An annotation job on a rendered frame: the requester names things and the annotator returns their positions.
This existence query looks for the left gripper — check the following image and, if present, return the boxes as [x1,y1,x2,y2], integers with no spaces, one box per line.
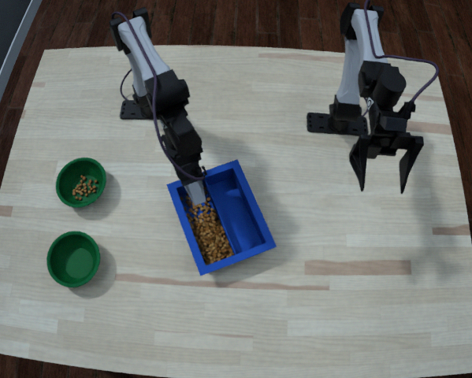
[349,110,424,194]

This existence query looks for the blue divided box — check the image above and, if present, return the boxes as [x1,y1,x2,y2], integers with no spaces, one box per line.
[167,160,277,276]

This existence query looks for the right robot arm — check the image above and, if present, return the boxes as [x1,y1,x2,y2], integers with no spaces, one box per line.
[109,7,207,177]

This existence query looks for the grey scoop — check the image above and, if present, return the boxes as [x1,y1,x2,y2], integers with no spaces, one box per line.
[184,180,206,206]

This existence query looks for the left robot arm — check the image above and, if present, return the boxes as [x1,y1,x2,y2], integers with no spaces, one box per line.
[307,2,416,136]

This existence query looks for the dark green bowl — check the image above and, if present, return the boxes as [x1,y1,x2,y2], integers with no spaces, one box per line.
[46,231,100,287]
[56,157,106,208]

